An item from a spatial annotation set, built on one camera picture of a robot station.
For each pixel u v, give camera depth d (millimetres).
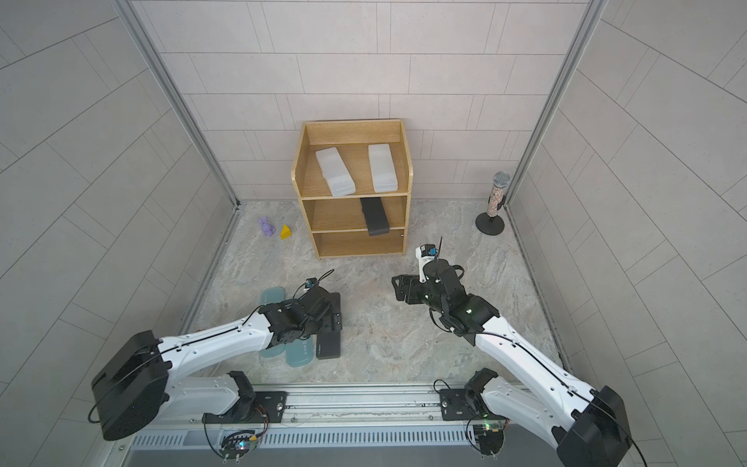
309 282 748
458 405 711
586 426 372
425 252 667
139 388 392
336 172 814
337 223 908
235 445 654
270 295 895
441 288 556
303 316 619
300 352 788
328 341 807
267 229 1037
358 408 724
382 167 833
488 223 1084
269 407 708
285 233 1045
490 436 677
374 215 895
